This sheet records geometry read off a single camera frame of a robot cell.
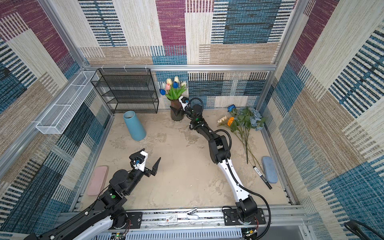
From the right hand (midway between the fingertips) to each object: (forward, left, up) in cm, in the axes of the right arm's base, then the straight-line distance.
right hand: (175, 101), depth 103 cm
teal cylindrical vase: (-19, +24, -8) cm, 32 cm away
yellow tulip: (+2, +2, +14) cm, 15 cm away
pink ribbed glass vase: (-6, -1, +3) cm, 7 cm away
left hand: (-41, +9, +3) cm, 42 cm away
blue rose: (+5, -41, -13) cm, 43 cm away
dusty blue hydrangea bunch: (-13, -47, -6) cm, 49 cm away
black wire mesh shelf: (+12, +35, +1) cm, 37 cm away
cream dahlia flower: (-9, -33, -11) cm, 36 cm away
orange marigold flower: (-9, -39, -13) cm, 42 cm away
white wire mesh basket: (-30, +51, +17) cm, 62 cm away
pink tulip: (-3, +2, +14) cm, 15 cm away
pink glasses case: (-48, +41, -12) cm, 65 cm away
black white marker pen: (-48, -50, -16) cm, 71 cm away
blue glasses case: (-45, -55, -16) cm, 73 cm away
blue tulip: (-4, +6, +11) cm, 14 cm away
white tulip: (+9, -7, +8) cm, 14 cm away
